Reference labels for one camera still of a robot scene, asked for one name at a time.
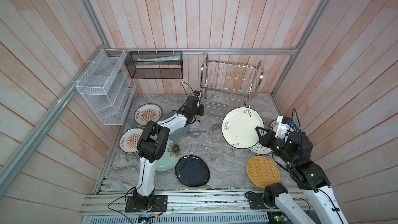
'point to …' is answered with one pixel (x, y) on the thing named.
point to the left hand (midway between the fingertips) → (202, 107)
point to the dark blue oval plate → (192, 171)
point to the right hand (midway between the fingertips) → (256, 127)
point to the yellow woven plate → (262, 171)
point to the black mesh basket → (155, 65)
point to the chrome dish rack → (230, 78)
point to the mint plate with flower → (170, 158)
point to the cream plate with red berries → (238, 127)
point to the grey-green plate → (177, 134)
